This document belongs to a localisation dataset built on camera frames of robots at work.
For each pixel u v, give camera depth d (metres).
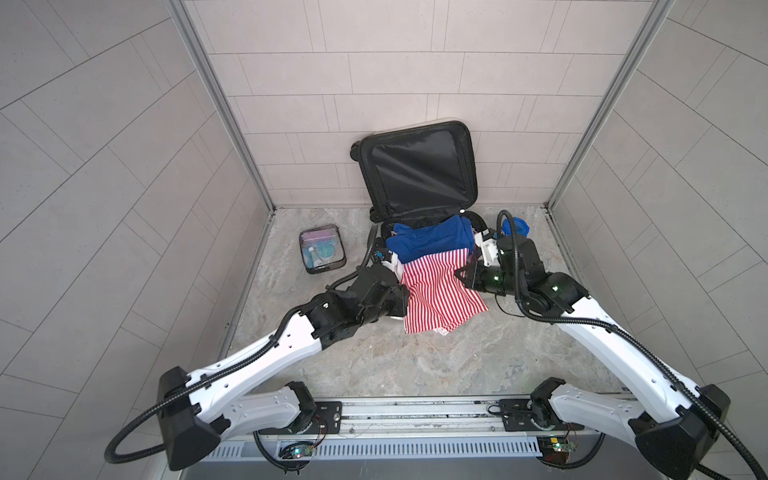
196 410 0.37
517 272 0.51
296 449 0.64
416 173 0.99
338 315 0.49
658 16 0.71
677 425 0.36
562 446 0.67
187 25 0.73
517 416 0.71
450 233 0.99
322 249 1.02
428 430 0.70
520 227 0.95
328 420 0.71
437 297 0.74
